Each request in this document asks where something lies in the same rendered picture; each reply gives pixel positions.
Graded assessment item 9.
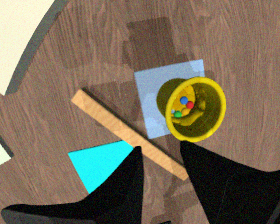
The tan flat bar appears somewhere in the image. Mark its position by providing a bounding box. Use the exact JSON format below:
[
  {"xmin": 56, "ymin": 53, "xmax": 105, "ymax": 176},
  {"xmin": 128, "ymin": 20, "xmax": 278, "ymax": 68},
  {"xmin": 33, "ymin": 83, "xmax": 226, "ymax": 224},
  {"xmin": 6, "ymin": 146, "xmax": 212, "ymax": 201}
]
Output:
[{"xmin": 71, "ymin": 88, "xmax": 188, "ymax": 180}]

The yellow cup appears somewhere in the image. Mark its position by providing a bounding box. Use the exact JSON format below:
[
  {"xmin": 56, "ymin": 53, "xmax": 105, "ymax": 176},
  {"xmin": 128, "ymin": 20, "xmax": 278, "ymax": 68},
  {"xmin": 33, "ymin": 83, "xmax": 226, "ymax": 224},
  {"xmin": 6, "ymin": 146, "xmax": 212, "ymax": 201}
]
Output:
[{"xmin": 156, "ymin": 76, "xmax": 226, "ymax": 143}]

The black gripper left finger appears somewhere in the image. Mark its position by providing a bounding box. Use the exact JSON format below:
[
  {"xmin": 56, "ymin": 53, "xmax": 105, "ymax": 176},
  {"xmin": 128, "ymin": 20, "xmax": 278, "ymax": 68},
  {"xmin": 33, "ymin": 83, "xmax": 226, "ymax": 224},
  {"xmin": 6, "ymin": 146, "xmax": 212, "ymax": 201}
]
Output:
[{"xmin": 0, "ymin": 145, "xmax": 144, "ymax": 224}]

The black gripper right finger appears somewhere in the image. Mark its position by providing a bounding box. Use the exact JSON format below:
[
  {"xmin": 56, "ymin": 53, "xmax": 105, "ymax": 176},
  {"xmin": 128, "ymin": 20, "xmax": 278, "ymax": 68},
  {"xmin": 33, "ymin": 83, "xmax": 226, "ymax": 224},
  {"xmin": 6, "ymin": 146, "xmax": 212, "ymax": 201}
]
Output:
[{"xmin": 180, "ymin": 140, "xmax": 280, "ymax": 224}]

